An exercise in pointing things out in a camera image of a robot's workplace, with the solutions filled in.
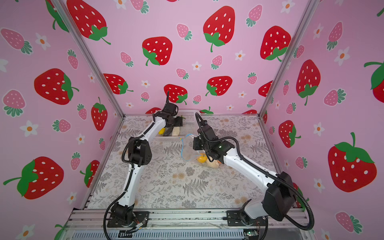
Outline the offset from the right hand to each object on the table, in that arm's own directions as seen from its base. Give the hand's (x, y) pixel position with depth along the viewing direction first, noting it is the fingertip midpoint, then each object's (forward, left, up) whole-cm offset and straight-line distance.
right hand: (194, 139), depth 80 cm
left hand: (+24, +15, -13) cm, 31 cm away
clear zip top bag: (+4, +5, -23) cm, 24 cm away
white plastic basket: (+22, +9, -20) cm, 31 cm away
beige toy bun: (-5, -12, -18) cm, 22 cm away
